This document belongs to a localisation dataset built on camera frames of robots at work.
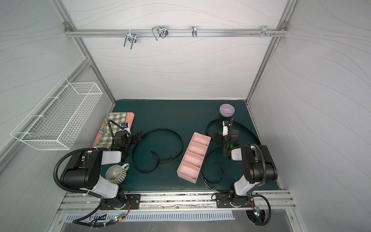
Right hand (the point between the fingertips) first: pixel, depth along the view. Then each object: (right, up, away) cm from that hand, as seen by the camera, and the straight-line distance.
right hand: (223, 129), depth 96 cm
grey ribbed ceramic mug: (-65, -24, -14) cm, 71 cm away
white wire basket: (-87, +7, -27) cm, 91 cm away
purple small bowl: (+7, +13, +15) cm, 21 cm away
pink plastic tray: (-69, +7, +13) cm, 70 cm away
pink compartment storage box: (-21, -18, -8) cm, 28 cm away
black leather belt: (-6, -20, -7) cm, 22 cm away
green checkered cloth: (-80, -7, +1) cm, 81 cm away
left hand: (-61, -2, -1) cm, 61 cm away
